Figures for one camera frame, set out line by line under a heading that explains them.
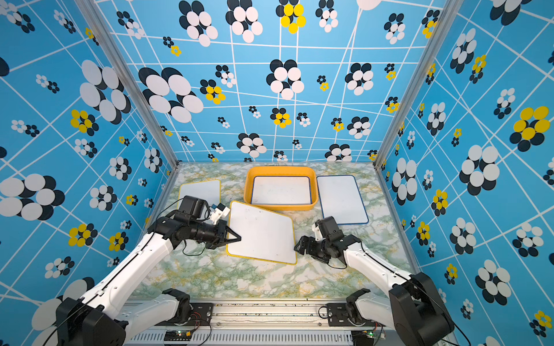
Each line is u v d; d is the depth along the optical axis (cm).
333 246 62
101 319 38
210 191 110
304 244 77
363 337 70
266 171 113
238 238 72
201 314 73
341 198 105
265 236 83
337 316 72
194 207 62
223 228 66
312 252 74
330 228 68
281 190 105
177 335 72
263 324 73
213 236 66
